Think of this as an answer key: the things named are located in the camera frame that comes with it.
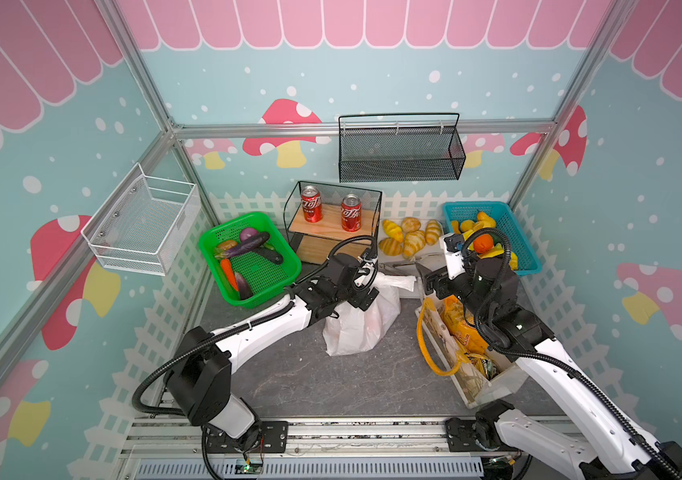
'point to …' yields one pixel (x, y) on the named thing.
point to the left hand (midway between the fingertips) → (360, 283)
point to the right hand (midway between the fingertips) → (434, 256)
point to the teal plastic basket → (527, 260)
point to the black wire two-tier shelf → (315, 241)
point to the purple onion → (247, 233)
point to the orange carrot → (229, 273)
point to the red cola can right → (351, 213)
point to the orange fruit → (483, 243)
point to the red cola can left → (312, 204)
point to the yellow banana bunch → (483, 221)
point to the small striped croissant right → (433, 232)
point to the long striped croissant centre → (413, 243)
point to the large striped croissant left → (390, 246)
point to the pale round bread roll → (410, 224)
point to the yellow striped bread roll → (393, 230)
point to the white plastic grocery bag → (354, 330)
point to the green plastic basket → (265, 278)
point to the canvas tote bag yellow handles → (452, 347)
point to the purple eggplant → (243, 247)
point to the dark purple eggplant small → (244, 288)
